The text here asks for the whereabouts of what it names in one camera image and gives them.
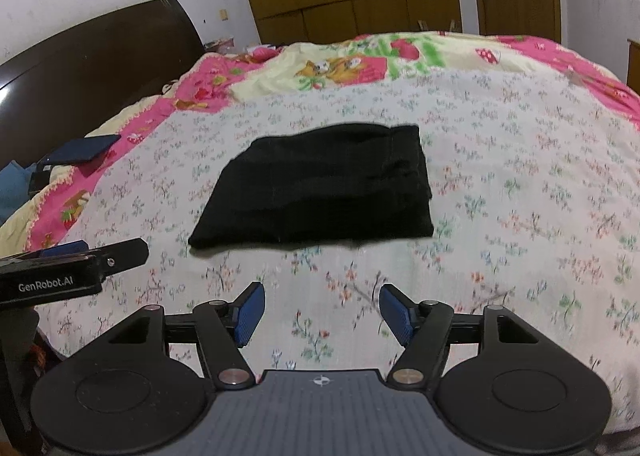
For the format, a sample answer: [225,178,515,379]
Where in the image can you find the black pants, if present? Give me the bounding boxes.
[188,123,434,250]

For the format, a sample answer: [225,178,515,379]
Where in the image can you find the blue cloth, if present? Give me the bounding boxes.
[0,160,37,225]

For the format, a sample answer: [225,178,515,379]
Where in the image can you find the dark wooden headboard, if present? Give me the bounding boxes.
[1,0,204,167]

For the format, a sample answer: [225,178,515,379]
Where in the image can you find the floral bed quilt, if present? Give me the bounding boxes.
[1,32,639,432]

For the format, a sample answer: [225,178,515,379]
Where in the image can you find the nightstand with items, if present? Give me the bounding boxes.
[204,38,234,55]

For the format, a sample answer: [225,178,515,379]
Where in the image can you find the wooden side cabinet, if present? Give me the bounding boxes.
[627,38,640,92]

